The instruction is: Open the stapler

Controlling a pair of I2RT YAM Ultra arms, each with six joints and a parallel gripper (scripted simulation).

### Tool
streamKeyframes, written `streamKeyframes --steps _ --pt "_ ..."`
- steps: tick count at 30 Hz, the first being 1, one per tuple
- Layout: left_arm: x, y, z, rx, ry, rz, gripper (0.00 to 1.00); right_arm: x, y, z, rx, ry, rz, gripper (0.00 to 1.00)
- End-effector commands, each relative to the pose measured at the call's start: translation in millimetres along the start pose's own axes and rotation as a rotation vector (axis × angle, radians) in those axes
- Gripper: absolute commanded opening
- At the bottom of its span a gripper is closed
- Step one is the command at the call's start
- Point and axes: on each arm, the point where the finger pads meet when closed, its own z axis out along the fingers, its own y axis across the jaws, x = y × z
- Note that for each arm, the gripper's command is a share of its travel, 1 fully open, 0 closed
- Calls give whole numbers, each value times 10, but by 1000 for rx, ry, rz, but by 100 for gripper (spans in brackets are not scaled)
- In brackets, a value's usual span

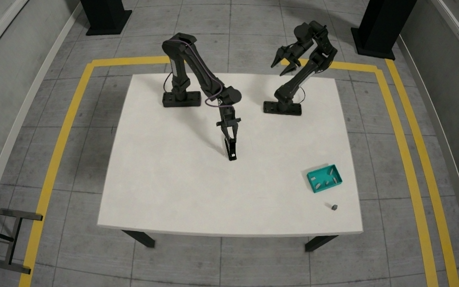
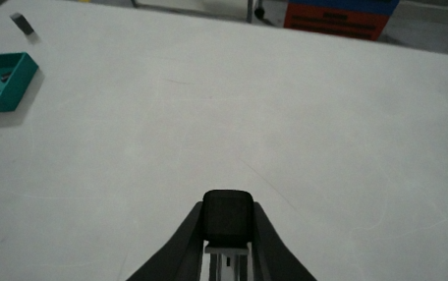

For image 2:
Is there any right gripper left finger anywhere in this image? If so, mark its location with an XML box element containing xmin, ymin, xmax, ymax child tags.
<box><xmin>126</xmin><ymin>201</ymin><xmax>204</xmax><ymax>281</ymax></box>

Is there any teal rectangular tray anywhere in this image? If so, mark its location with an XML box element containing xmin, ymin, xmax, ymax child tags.
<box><xmin>0</xmin><ymin>51</ymin><xmax>38</xmax><ymax>112</ymax></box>

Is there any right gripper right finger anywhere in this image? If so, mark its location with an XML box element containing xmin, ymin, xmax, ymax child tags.
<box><xmin>252</xmin><ymin>201</ymin><xmax>317</xmax><ymax>281</ymax></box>

